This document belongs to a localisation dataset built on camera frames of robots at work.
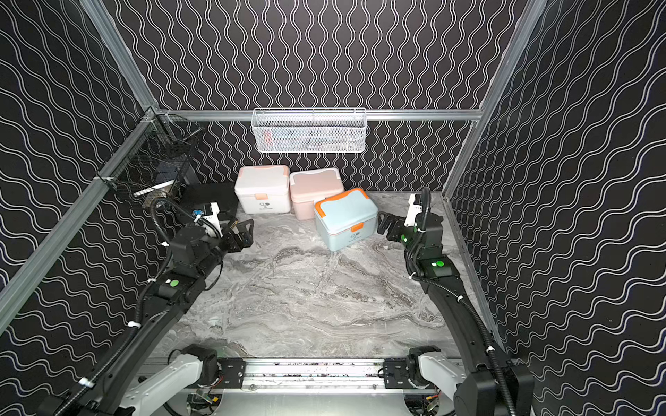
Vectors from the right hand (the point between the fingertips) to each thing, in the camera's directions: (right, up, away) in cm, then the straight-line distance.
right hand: (393, 213), depth 78 cm
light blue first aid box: (-14, -2, +16) cm, 22 cm away
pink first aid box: (-28, +12, +26) cm, 40 cm away
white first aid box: (-47, +10, +27) cm, 55 cm away
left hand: (-45, -1, -5) cm, 45 cm away
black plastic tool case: (-70, +10, +42) cm, 82 cm away
